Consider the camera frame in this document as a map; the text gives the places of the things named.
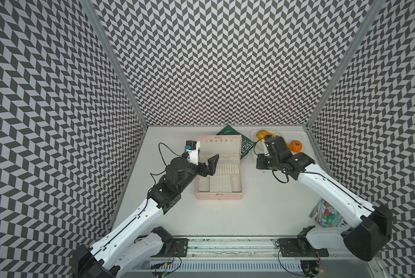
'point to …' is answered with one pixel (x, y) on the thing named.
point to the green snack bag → (246, 145)
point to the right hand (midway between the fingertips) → (259, 163)
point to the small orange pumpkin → (296, 146)
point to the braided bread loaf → (261, 134)
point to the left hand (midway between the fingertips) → (207, 154)
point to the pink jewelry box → (225, 183)
